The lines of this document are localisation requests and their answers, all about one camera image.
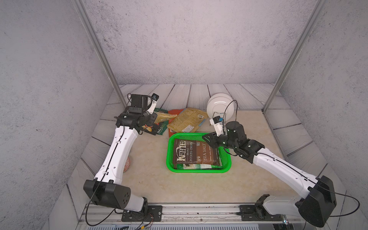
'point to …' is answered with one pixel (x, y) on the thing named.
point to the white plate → (220, 104)
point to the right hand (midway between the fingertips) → (204, 137)
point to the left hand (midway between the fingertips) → (150, 111)
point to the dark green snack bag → (163, 125)
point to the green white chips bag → (197, 166)
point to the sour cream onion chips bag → (152, 129)
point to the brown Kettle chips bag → (192, 151)
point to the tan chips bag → (188, 120)
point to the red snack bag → (170, 132)
